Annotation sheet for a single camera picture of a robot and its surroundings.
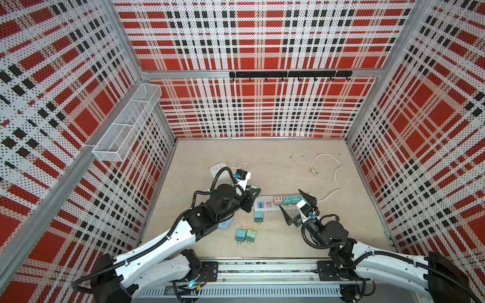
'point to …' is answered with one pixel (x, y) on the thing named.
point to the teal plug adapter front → (287, 200)
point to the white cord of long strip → (335, 175)
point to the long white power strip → (266, 203)
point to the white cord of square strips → (241, 163)
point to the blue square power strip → (224, 225)
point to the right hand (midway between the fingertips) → (292, 196)
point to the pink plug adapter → (278, 200)
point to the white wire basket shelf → (115, 144)
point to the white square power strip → (215, 168)
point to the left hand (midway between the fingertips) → (260, 189)
